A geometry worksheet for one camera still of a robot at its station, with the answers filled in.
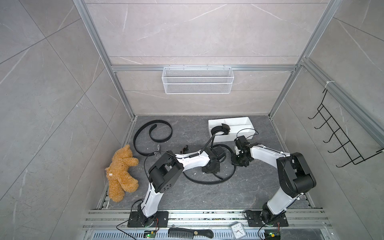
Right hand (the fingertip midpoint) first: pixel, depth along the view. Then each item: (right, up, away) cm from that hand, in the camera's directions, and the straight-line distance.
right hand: (235, 163), depth 94 cm
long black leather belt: (-7, +22, +4) cm, 24 cm away
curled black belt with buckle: (-49, +14, +10) cm, 52 cm away
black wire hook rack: (+38, +11, -36) cm, 53 cm away
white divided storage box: (+5, +23, +10) cm, 26 cm away
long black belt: (-11, +6, -17) cm, 22 cm away
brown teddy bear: (-67, -2, -16) cm, 69 cm away
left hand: (-12, -3, -4) cm, 13 cm away
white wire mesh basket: (-25, +55, +7) cm, 61 cm away
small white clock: (-5, -26, -25) cm, 36 cm away
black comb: (-29, -28, -24) cm, 47 cm away
